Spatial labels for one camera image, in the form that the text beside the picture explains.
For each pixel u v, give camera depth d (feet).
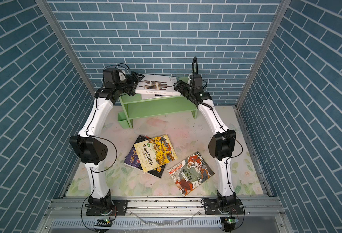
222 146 1.87
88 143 1.70
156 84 2.83
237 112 4.04
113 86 2.13
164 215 2.40
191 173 2.79
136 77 2.42
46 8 2.31
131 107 3.12
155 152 2.97
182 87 2.59
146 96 2.84
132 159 2.86
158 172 2.77
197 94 2.22
